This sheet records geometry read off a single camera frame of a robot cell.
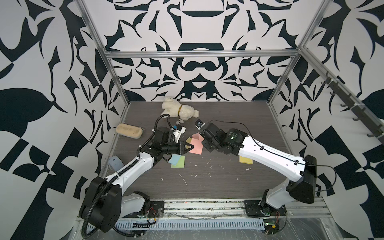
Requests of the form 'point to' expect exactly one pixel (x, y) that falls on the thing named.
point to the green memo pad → (180, 163)
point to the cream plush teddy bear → (174, 109)
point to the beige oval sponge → (129, 130)
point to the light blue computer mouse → (115, 163)
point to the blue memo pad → (174, 159)
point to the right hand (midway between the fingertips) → (207, 134)
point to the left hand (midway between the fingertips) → (192, 144)
